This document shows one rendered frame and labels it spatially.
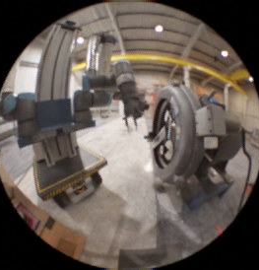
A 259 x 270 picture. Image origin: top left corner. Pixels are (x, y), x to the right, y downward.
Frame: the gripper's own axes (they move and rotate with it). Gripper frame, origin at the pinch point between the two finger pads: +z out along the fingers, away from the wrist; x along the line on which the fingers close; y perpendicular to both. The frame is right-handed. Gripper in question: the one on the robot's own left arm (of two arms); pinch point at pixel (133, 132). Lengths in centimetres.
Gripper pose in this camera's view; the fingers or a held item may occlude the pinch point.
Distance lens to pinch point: 37.0
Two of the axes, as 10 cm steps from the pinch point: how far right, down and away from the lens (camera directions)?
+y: 7.1, -1.9, -6.8
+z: 2.0, 9.8, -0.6
